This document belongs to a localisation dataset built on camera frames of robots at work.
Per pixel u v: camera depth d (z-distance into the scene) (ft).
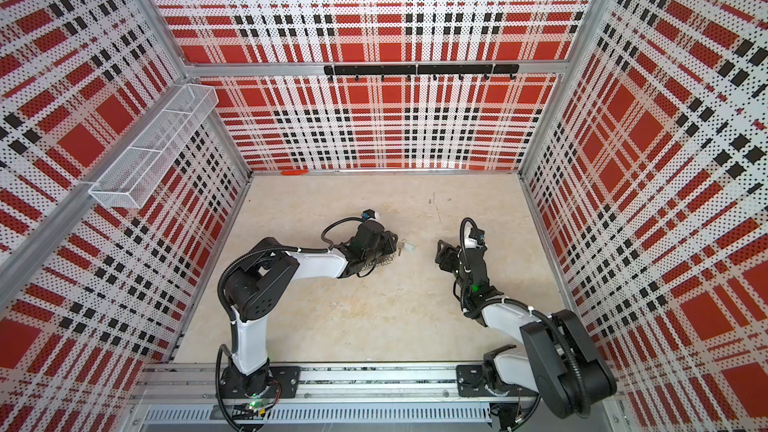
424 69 2.90
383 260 3.14
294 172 4.18
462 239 2.16
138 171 3.08
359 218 2.87
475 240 2.50
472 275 2.18
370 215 2.90
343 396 2.40
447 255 2.59
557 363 1.37
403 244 3.29
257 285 1.68
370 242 2.47
